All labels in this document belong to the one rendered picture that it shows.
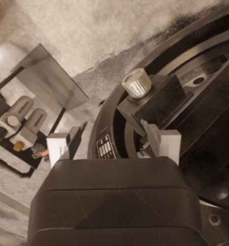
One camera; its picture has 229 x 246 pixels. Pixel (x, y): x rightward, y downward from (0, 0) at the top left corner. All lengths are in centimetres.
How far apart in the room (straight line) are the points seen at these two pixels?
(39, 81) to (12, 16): 37
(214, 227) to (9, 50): 119
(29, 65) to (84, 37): 38
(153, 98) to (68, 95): 95
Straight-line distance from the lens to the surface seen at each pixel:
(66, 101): 122
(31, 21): 109
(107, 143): 39
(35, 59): 115
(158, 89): 28
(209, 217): 23
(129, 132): 47
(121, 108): 32
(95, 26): 98
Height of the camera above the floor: 94
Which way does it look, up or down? 48 degrees down
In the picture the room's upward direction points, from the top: 171 degrees counter-clockwise
